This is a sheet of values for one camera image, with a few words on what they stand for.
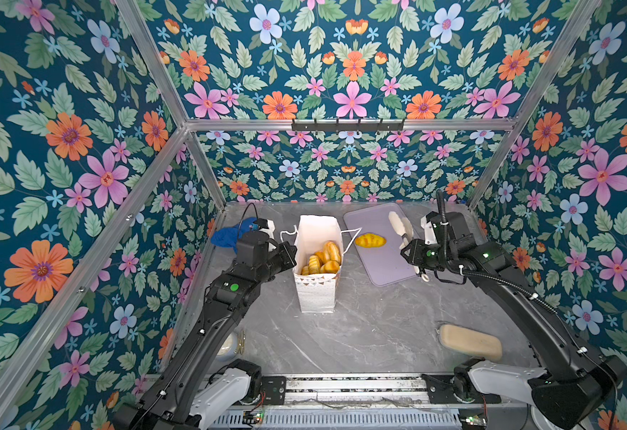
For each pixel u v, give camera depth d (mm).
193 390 454
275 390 735
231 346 780
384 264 985
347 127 913
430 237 636
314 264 865
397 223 775
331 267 784
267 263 598
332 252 823
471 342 803
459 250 529
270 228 668
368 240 1041
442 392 728
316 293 764
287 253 637
